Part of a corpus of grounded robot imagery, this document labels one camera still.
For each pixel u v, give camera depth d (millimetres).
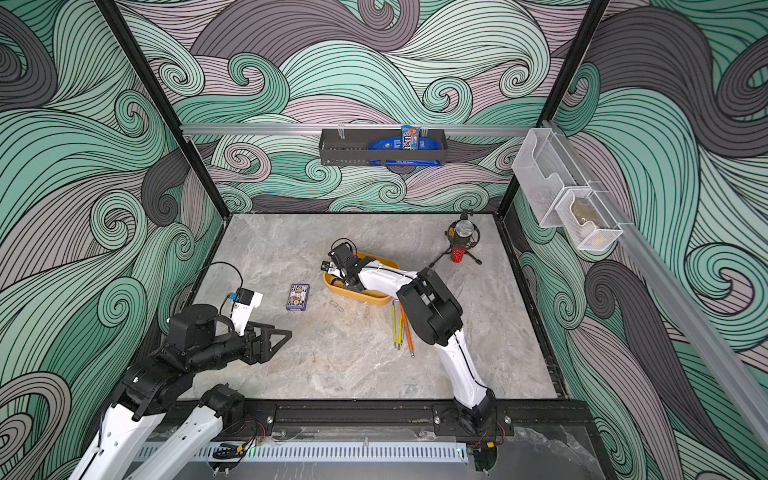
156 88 842
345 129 924
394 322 902
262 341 573
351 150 952
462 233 836
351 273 734
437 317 546
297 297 947
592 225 617
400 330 886
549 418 746
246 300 598
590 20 721
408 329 880
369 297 904
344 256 796
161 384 441
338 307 949
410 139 901
